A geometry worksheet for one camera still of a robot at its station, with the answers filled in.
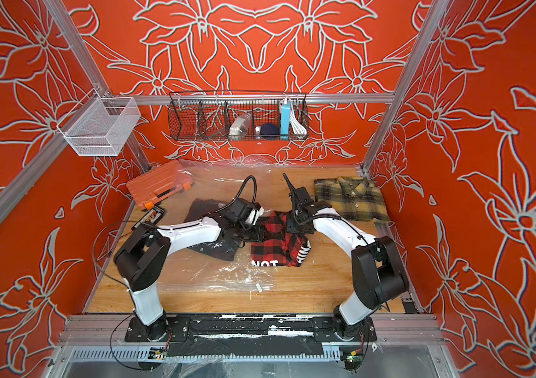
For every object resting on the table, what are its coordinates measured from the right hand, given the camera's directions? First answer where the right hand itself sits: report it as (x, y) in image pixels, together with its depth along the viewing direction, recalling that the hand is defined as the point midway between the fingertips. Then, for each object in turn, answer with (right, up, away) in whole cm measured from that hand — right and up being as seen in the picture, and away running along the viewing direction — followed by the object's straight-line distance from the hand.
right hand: (286, 227), depth 88 cm
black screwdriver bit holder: (-58, +2, +11) cm, 59 cm away
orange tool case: (-61, +16, +18) cm, 65 cm away
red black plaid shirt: (-3, -8, +1) cm, 8 cm away
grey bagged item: (-18, +40, +4) cm, 44 cm away
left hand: (-6, -3, 0) cm, 7 cm away
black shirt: (-24, -7, +1) cm, 25 cm away
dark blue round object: (-6, +39, +7) cm, 40 cm away
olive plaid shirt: (+33, +10, +16) cm, 38 cm away
